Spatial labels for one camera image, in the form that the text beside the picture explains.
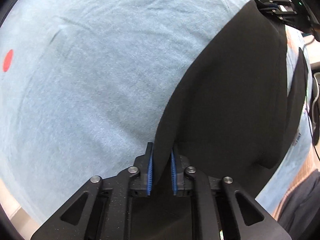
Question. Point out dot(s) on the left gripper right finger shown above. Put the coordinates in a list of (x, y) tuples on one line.
[(181, 184)]

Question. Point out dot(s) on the black pants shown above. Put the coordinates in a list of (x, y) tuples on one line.
[(235, 112)]

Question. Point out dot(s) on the blue patterned bed sheet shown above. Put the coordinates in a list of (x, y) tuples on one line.
[(84, 84)]

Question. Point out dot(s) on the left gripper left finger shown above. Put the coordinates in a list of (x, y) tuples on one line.
[(141, 185)]

